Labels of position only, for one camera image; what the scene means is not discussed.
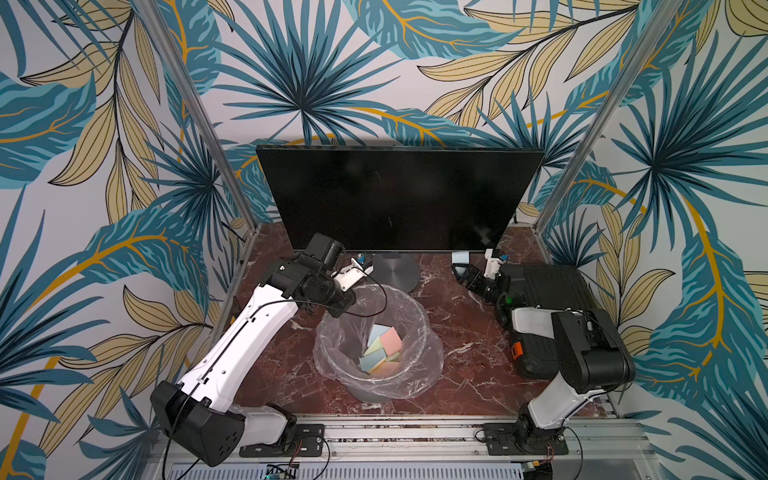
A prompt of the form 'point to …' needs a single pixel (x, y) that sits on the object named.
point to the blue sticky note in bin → (377, 331)
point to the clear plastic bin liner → (408, 374)
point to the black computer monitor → (357, 198)
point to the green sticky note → (376, 345)
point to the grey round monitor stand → (397, 270)
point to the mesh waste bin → (382, 349)
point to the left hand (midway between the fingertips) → (345, 301)
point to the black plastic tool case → (547, 286)
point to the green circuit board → (272, 476)
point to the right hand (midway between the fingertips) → (459, 267)
